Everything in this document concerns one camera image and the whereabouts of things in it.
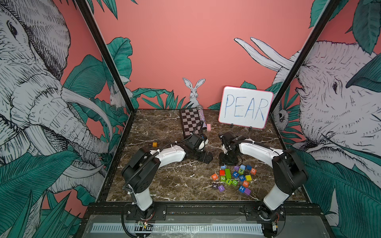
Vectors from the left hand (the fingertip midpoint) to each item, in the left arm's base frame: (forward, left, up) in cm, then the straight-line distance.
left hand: (208, 155), depth 89 cm
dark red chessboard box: (+28, +10, -2) cm, 30 cm away
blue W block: (-13, -19, -5) cm, 24 cm away
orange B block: (-16, -20, -6) cm, 27 cm away
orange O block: (-9, -27, -5) cm, 29 cm away
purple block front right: (-20, -20, -6) cm, 29 cm away
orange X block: (+12, +35, -4) cm, 37 cm away
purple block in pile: (-7, -17, -5) cm, 19 cm away
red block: (-9, -8, -6) cm, 14 cm away
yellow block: (-13, -22, -4) cm, 26 cm away
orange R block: (-11, -3, -5) cm, 13 cm away
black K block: (-16, -2, -5) cm, 17 cm away
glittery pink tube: (+35, +1, -3) cm, 35 cm away
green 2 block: (-13, -7, -4) cm, 16 cm away
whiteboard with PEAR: (+33, -30, +8) cm, 45 cm away
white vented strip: (-35, +18, -6) cm, 40 cm away
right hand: (-4, -7, -2) cm, 9 cm away
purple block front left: (-18, -6, -5) cm, 20 cm away
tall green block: (-9, -11, -6) cm, 16 cm away
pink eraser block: (+25, -3, -5) cm, 26 cm away
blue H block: (-19, -18, -5) cm, 26 cm away
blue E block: (-6, -9, -5) cm, 12 cm away
